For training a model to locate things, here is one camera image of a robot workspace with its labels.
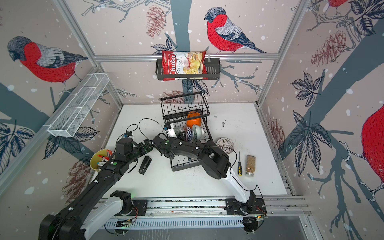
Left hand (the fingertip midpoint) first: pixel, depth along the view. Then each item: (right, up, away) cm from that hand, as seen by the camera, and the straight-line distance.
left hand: (147, 143), depth 82 cm
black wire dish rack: (+14, +20, +10) cm, 26 cm away
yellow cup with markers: (-24, -7, -5) cm, 26 cm away
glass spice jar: (+59, -13, +1) cm, 60 cm away
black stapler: (-2, -13, +3) cm, 14 cm away
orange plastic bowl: (+28, +11, +19) cm, 36 cm away
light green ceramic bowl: (+28, +5, +9) cm, 30 cm away
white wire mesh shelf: (-36, +21, -5) cm, 41 cm away
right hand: (+19, +3, +8) cm, 21 cm away
